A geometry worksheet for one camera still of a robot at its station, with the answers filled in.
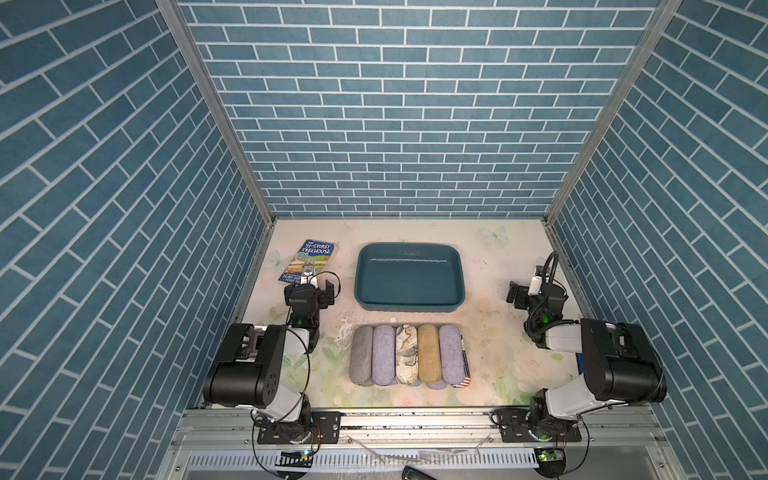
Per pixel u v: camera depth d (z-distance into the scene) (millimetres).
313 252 1081
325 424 745
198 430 741
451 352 801
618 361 460
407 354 800
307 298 720
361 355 792
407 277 1071
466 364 820
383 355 790
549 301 720
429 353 806
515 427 737
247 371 445
